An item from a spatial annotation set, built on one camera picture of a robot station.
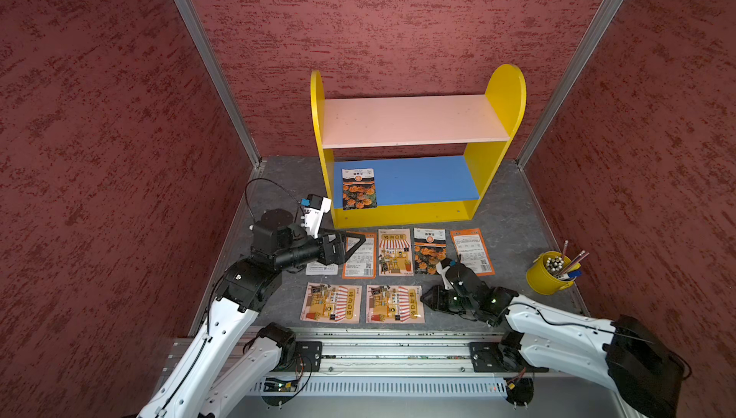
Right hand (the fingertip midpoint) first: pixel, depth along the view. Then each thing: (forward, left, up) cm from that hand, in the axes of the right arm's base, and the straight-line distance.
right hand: (424, 307), depth 82 cm
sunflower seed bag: (+2, +28, 0) cm, 28 cm away
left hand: (+7, +19, +28) cm, 34 cm away
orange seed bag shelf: (+20, -19, -1) cm, 27 cm away
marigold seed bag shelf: (+35, +19, +14) cm, 42 cm away
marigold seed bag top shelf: (+19, -5, -1) cm, 20 cm away
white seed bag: (+13, +32, 0) cm, 35 cm away
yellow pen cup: (+4, -34, +12) cm, 36 cm away
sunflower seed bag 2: (+1, +9, 0) cm, 9 cm away
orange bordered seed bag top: (+15, +19, -1) cm, 24 cm away
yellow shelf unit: (+33, -1, +14) cm, 36 cm away
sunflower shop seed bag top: (+18, +7, -1) cm, 20 cm away
